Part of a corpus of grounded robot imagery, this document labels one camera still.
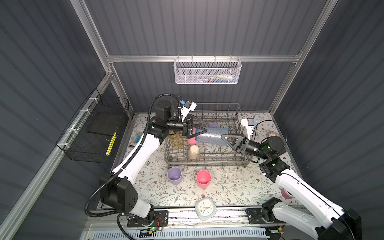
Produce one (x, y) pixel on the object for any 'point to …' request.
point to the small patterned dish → (273, 134)
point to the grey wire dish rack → (208, 149)
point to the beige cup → (193, 152)
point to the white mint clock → (205, 208)
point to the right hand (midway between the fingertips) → (223, 141)
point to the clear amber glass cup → (175, 140)
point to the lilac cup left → (174, 174)
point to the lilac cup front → (213, 125)
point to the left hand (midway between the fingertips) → (205, 127)
